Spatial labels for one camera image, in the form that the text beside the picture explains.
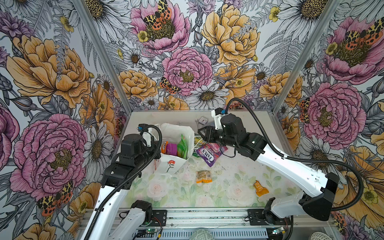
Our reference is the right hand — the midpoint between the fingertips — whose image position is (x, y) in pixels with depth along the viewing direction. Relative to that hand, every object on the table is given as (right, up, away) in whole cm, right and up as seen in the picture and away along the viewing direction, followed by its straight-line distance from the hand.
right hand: (201, 136), depth 69 cm
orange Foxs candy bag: (-19, -6, +9) cm, 22 cm away
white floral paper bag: (-15, -15, +6) cm, 22 cm away
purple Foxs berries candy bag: (+6, -12, +25) cm, 28 cm away
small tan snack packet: (+2, -24, +16) cm, 29 cm away
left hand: (-19, -5, +1) cm, 20 cm away
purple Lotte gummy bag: (-15, -8, +12) cm, 21 cm away
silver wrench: (-2, +7, +46) cm, 47 cm away
